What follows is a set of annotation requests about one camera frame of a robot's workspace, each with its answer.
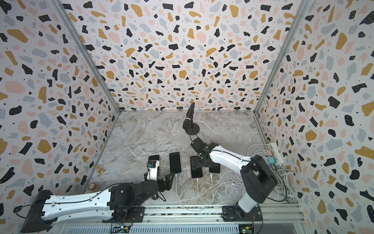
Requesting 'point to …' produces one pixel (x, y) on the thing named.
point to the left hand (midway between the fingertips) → (170, 175)
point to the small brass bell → (101, 170)
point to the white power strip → (272, 147)
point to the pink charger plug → (269, 152)
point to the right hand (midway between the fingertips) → (200, 164)
